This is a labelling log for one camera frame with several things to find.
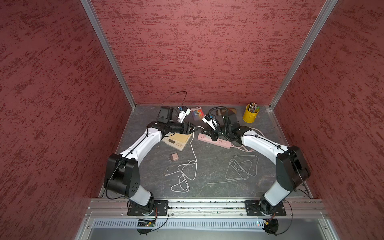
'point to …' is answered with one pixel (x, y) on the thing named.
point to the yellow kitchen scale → (177, 141)
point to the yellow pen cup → (250, 112)
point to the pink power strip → (219, 142)
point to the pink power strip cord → (242, 146)
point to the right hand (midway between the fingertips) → (203, 132)
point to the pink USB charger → (174, 156)
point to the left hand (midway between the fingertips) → (195, 131)
